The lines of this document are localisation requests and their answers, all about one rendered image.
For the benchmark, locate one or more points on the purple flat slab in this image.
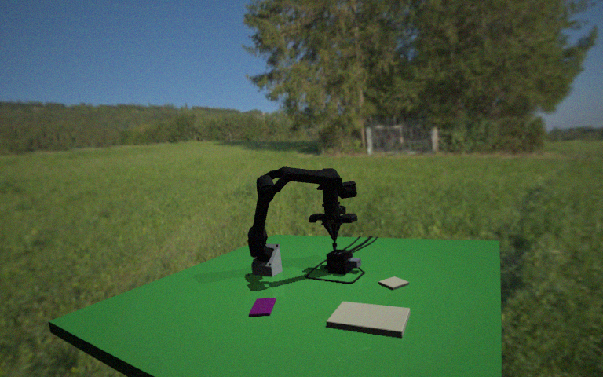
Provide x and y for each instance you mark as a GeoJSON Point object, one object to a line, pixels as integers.
{"type": "Point", "coordinates": [262, 307]}

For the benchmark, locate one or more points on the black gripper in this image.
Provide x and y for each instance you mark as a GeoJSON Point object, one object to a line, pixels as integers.
{"type": "Point", "coordinates": [332, 220]}

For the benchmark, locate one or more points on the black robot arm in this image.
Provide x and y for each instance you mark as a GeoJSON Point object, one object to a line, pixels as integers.
{"type": "Point", "coordinates": [328, 179]}

